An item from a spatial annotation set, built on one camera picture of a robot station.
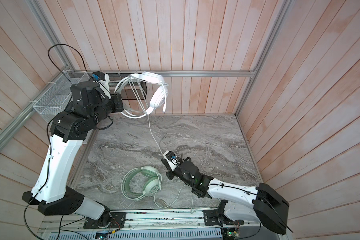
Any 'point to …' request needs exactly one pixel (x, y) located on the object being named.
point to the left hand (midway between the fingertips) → (121, 99)
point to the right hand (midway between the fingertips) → (164, 160)
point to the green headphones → (151, 185)
